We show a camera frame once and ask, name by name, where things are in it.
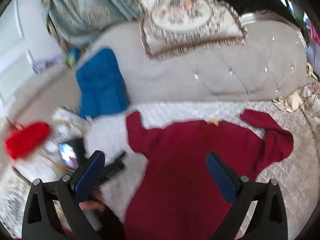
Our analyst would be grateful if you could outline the dark red sweater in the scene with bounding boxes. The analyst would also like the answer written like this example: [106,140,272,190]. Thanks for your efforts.
[124,109,293,239]

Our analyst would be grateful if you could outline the pink hanging clothes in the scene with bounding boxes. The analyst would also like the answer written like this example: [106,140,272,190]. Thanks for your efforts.
[309,22,320,44]

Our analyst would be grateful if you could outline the person's left hand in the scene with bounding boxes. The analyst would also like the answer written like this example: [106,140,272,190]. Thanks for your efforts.
[79,190,105,211]

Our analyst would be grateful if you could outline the small patterned side pillow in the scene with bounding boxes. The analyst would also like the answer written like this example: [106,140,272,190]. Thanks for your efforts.
[50,107,91,144]

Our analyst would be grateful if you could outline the white quilted bedspread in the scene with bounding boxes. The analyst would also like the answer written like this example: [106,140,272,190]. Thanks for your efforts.
[49,101,317,240]

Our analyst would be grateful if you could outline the red bag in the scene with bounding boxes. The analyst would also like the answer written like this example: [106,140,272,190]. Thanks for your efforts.
[3,121,51,160]

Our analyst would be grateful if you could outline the blue quilted cushion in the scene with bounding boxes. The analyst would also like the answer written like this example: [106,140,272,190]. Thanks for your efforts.
[76,48,128,118]

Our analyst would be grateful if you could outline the green plush toy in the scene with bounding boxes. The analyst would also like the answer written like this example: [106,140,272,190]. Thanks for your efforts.
[64,48,80,68]

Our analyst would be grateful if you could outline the cream fabric bow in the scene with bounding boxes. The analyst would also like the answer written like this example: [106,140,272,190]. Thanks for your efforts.
[272,91,303,113]

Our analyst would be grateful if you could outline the floral cream duvet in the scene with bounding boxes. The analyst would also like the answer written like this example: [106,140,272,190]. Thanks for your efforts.
[298,81,320,140]

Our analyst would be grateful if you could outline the beige tufted headboard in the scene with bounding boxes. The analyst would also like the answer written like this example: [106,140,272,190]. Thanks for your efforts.
[88,20,308,103]

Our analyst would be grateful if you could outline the floral embroidered pillow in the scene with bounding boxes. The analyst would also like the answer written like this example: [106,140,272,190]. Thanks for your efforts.
[137,0,247,60]

